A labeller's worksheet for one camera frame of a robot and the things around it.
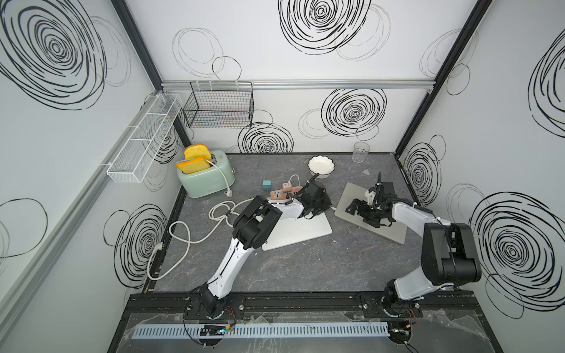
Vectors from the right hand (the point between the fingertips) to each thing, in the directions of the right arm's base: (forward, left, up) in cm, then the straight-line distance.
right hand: (356, 214), depth 92 cm
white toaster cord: (+10, +57, 0) cm, 58 cm away
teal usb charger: (+16, +40, -2) cm, 43 cm away
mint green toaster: (+10, +63, +9) cm, 65 cm away
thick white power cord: (+6, +56, -2) cm, 57 cm away
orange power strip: (+9, +32, 0) cm, 34 cm away
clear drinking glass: (+39, -9, -1) cm, 40 cm away
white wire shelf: (0, +80, +31) cm, 86 cm away
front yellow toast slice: (+10, +67, +18) cm, 70 cm away
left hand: (+7, +9, -3) cm, 11 cm away
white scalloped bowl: (+30, +12, -3) cm, 33 cm away
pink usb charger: (+12, +30, +3) cm, 32 cm away
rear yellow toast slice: (+19, +68, +18) cm, 73 cm away
